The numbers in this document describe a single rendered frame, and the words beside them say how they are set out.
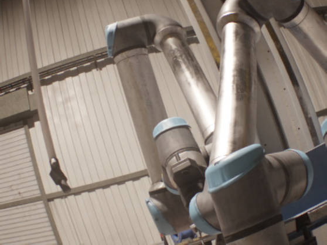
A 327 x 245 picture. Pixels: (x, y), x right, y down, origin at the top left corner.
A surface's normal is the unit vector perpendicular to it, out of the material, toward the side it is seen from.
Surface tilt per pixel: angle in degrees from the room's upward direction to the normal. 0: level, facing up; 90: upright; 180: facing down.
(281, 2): 148
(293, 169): 88
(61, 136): 90
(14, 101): 90
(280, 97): 90
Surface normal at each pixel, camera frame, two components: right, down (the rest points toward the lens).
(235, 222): -0.68, -0.02
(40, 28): 0.05, -0.33
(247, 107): 0.41, -0.54
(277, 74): -0.37, -0.18
